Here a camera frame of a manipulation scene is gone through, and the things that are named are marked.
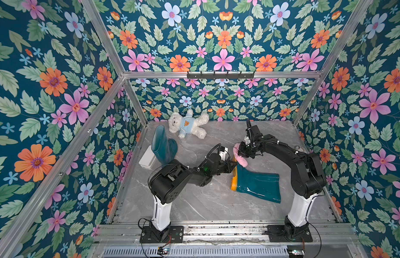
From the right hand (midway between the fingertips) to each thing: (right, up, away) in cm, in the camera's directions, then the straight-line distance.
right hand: (240, 150), depth 95 cm
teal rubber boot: (+12, -18, -8) cm, 23 cm away
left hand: (-2, -8, -5) cm, 9 cm away
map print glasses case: (+39, +1, +7) cm, 39 cm away
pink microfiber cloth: (0, -5, -5) cm, 7 cm away
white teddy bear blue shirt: (-33, +17, +13) cm, 39 cm away
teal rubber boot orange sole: (-42, +2, -11) cm, 43 cm away
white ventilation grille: (-38, -44, -23) cm, 62 cm away
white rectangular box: (-55, -5, -1) cm, 55 cm away
